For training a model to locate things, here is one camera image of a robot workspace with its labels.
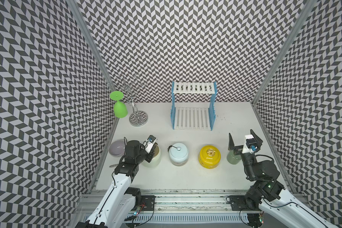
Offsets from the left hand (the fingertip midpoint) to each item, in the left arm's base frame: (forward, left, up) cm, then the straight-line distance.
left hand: (151, 145), depth 83 cm
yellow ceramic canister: (-6, -34, -3) cm, 34 cm away
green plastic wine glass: (+18, +20, +12) cm, 30 cm away
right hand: (-3, -45, +17) cm, 48 cm away
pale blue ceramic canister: (-5, -16, 0) cm, 17 cm away
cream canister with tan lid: (-8, -3, -1) cm, 9 cm away
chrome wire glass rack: (+28, +16, -9) cm, 34 cm away
